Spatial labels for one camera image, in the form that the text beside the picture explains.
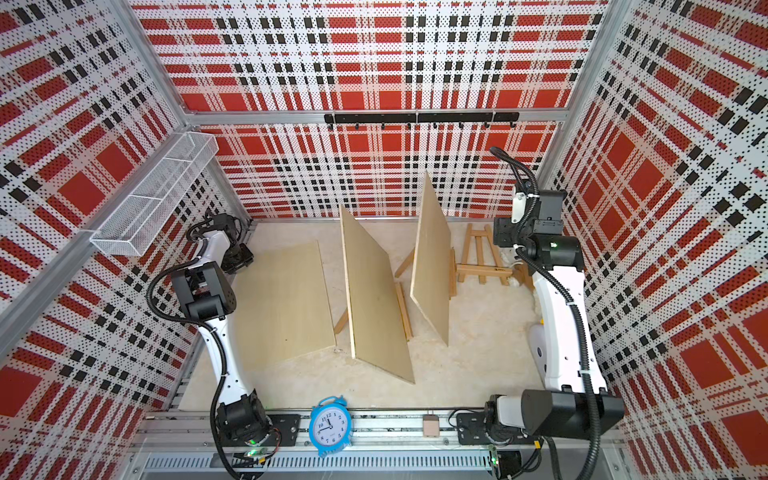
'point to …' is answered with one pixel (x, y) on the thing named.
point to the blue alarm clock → (330, 425)
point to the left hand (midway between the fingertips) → (249, 263)
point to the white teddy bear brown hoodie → (521, 269)
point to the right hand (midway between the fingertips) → (516, 226)
